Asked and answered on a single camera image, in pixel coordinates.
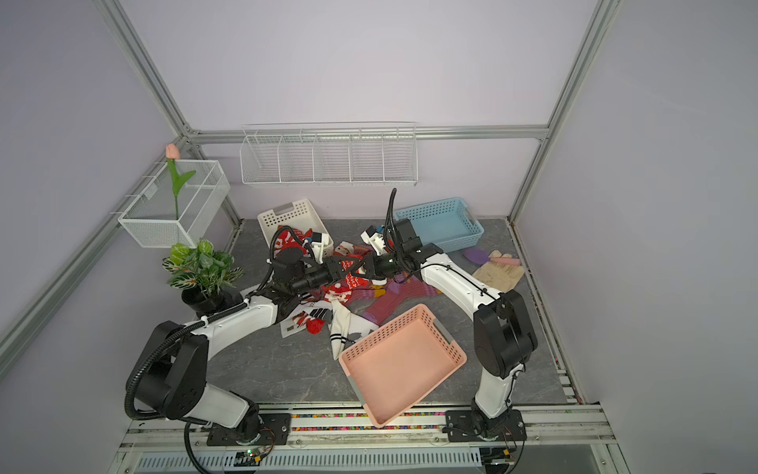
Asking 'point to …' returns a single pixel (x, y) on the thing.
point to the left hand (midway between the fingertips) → (360, 263)
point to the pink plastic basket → (397, 364)
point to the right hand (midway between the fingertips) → (352, 272)
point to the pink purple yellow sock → (381, 297)
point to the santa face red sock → (350, 284)
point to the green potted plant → (206, 276)
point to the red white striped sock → (292, 238)
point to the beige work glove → (500, 273)
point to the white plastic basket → (299, 214)
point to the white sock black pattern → (309, 311)
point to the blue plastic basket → (449, 223)
